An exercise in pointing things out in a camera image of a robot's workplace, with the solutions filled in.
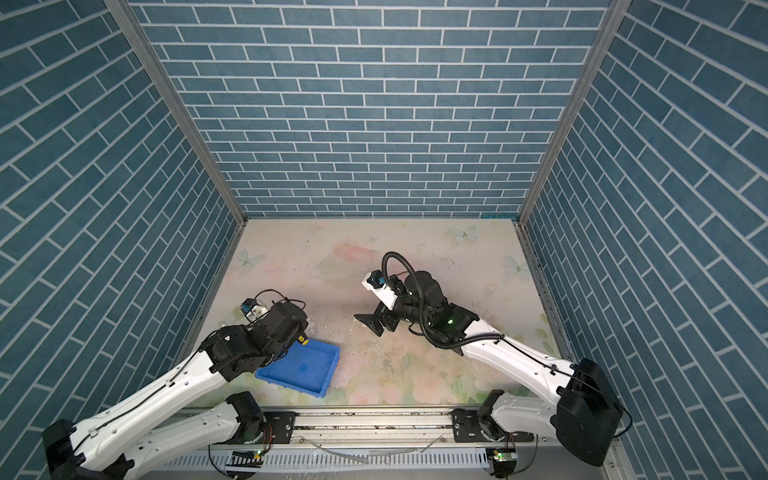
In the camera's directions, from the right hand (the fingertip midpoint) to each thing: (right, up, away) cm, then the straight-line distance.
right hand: (363, 296), depth 73 cm
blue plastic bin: (-17, -22, +10) cm, 30 cm away
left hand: (-16, -8, +4) cm, 18 cm away
